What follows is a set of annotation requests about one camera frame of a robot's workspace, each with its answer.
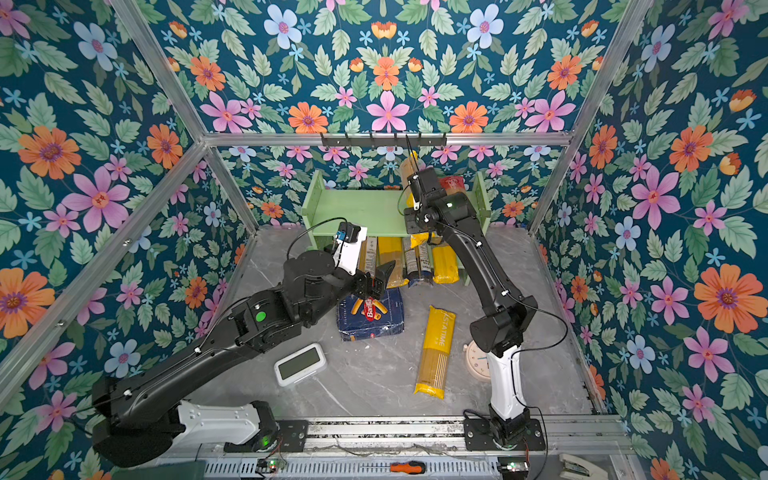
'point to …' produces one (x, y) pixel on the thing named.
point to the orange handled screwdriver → (413, 467)
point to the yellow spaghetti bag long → (391, 249)
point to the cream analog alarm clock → (477, 361)
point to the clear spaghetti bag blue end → (418, 260)
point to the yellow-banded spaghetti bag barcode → (445, 265)
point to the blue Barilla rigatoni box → (365, 318)
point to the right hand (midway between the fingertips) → (418, 215)
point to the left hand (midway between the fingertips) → (381, 249)
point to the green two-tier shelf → (381, 213)
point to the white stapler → (578, 469)
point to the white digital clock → (301, 364)
